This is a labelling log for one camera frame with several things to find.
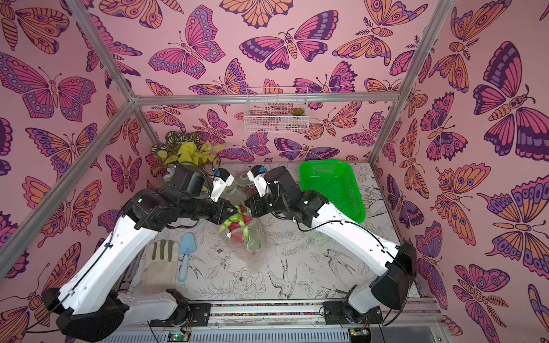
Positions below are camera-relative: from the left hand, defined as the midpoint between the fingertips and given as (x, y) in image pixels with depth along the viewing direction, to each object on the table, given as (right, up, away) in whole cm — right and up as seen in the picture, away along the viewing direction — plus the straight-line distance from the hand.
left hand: (238, 208), depth 65 cm
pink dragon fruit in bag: (-1, -5, +2) cm, 6 cm away
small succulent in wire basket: (+20, +39, +29) cm, 53 cm away
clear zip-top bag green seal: (+2, -21, +23) cm, 31 cm away
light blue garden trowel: (-27, -20, +25) cm, 42 cm away
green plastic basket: (+43, +9, +48) cm, 65 cm away
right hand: (+2, +2, +4) cm, 5 cm away
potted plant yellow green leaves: (-30, +23, +25) cm, 45 cm away
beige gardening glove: (-34, -25, +18) cm, 46 cm away
